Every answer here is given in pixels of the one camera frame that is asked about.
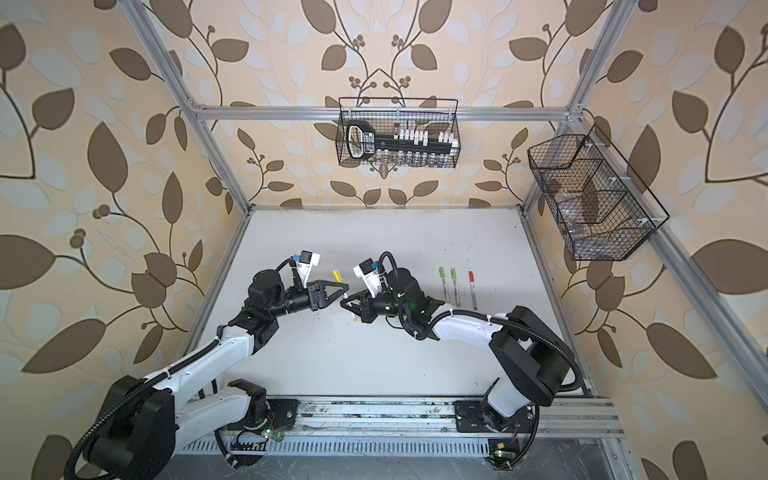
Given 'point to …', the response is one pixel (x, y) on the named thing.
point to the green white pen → (445, 291)
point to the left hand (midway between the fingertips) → (347, 288)
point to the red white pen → (473, 293)
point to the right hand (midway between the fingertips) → (343, 305)
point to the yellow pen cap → (338, 278)
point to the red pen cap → (471, 276)
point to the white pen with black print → (355, 319)
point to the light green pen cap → (453, 273)
